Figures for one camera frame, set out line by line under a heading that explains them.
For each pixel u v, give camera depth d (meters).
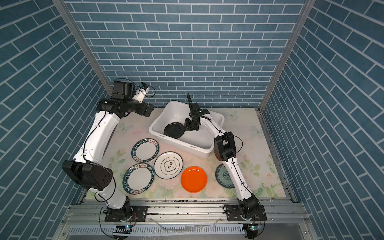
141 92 0.67
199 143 0.99
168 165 0.91
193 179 0.85
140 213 0.73
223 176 0.87
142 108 0.70
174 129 1.07
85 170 0.42
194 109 0.87
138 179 0.88
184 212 0.75
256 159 0.96
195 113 0.84
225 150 0.68
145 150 0.97
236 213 0.73
